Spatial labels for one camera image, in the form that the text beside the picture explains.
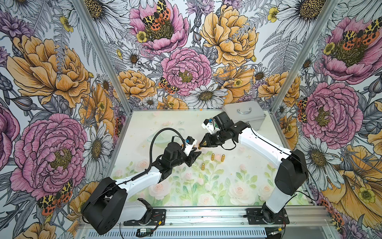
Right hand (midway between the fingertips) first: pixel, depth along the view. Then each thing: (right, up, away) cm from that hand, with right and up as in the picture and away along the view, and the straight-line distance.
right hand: (202, 148), depth 80 cm
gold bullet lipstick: (-2, 0, +2) cm, 2 cm away
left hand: (-3, -4, +4) cm, 6 cm away
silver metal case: (+31, +21, +21) cm, 43 cm away
